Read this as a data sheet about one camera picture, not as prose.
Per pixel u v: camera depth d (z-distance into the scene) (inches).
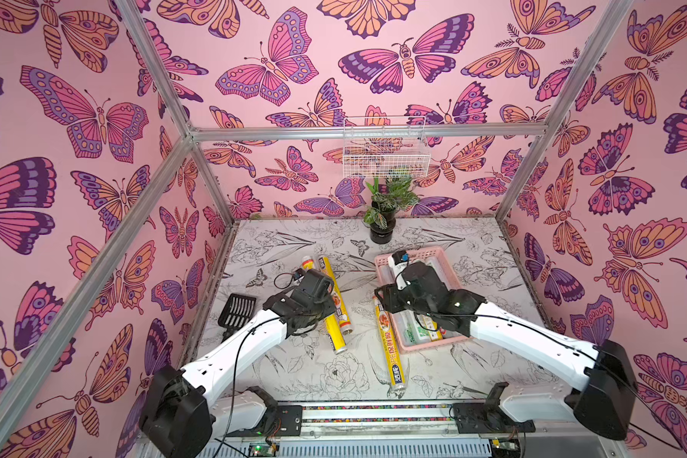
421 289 23.0
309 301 24.1
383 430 28.7
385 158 41.7
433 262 39.9
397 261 27.1
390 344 32.8
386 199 37.3
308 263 34.0
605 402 15.1
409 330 33.4
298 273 29.7
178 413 15.3
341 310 35.4
